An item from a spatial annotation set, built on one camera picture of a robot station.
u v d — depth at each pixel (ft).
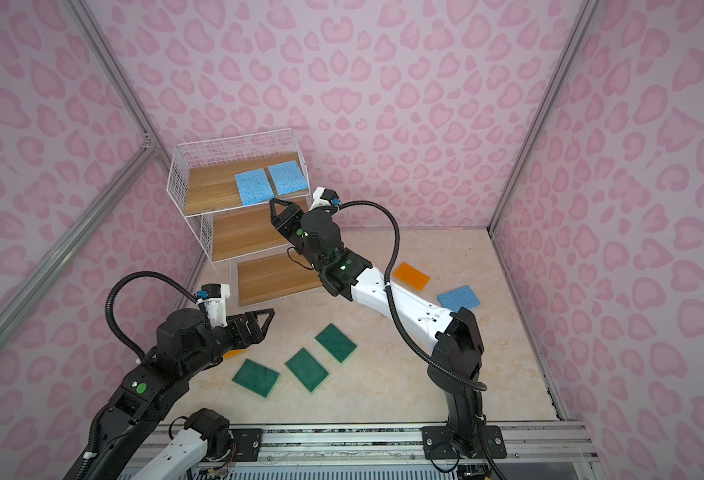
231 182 2.46
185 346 1.63
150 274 1.74
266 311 2.15
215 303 1.99
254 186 2.36
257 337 1.98
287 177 2.46
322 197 2.10
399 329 1.47
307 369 2.78
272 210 2.12
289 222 1.96
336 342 2.89
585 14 2.27
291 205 2.03
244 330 1.98
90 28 2.32
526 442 2.45
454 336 1.54
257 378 2.70
